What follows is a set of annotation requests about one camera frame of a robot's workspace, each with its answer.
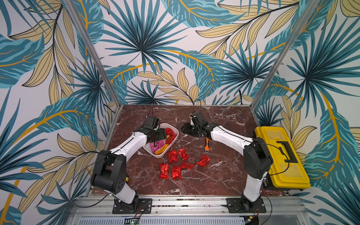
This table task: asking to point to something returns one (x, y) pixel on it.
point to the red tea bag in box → (172, 136)
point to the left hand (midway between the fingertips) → (161, 136)
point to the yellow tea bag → (161, 150)
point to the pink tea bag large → (154, 145)
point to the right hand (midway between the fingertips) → (183, 129)
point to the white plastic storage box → (147, 146)
